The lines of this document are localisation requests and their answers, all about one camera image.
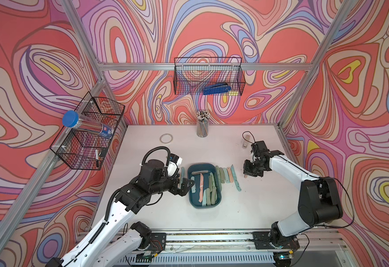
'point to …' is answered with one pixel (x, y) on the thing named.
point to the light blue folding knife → (226, 175)
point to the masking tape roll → (166, 138)
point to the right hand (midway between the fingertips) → (245, 176)
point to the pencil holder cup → (202, 123)
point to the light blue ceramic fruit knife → (183, 173)
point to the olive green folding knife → (222, 175)
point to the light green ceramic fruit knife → (218, 180)
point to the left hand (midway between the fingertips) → (188, 180)
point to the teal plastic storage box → (206, 192)
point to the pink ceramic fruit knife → (201, 188)
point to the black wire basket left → (80, 149)
